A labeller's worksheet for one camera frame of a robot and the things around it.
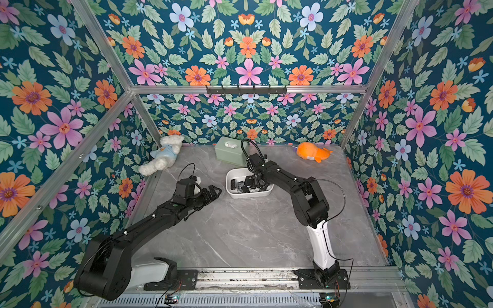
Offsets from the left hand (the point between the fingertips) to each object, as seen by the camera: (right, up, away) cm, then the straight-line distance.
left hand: (218, 192), depth 87 cm
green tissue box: (+2, +21, +18) cm, 27 cm away
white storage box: (+5, +7, +15) cm, 18 cm away
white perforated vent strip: (+3, -40, -14) cm, 43 cm away
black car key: (+5, +3, +12) cm, 13 cm away
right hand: (+22, +6, +12) cm, 26 cm away
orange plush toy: (+47, +21, +20) cm, 55 cm away
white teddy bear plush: (-34, +17, +18) cm, 42 cm away
